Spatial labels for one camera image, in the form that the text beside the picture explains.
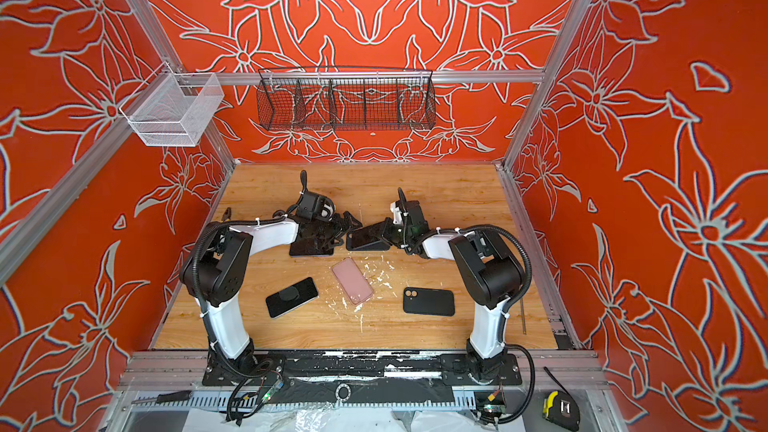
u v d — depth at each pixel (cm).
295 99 101
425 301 83
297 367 75
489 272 50
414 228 77
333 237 85
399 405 76
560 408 66
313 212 78
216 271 50
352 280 89
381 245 88
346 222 87
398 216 88
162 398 69
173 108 92
